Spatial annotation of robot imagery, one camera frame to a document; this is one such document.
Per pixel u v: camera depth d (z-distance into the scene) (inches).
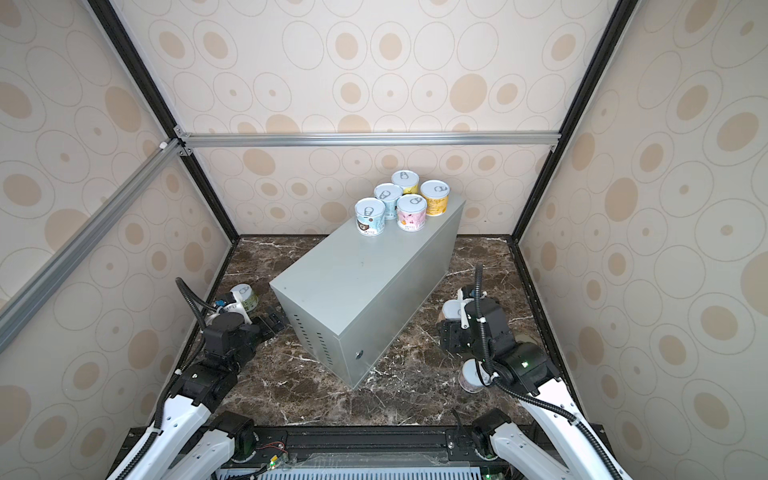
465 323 24.2
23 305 20.3
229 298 25.9
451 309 27.5
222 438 24.2
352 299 24.2
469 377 31.4
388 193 29.4
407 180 31.2
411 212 27.8
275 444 28.7
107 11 26.5
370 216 27.5
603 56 29.2
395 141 36.3
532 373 18.1
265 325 26.4
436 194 29.5
